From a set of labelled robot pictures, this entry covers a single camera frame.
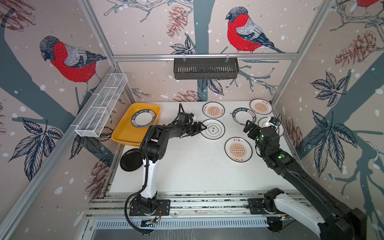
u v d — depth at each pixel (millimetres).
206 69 1049
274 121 638
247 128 707
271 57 925
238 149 946
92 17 746
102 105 789
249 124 741
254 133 686
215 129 1045
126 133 1043
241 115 1150
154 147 570
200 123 951
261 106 1180
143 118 1095
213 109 1178
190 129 908
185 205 764
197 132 930
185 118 856
